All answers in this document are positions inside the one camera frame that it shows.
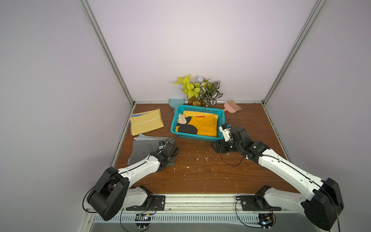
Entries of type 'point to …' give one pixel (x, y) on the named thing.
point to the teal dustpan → (174, 103)
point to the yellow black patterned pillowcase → (197, 123)
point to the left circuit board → (143, 217)
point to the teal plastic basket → (181, 108)
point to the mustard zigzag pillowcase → (146, 121)
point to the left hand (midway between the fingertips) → (172, 160)
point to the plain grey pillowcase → (142, 146)
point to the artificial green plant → (202, 94)
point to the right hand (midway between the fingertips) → (216, 141)
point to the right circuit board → (265, 220)
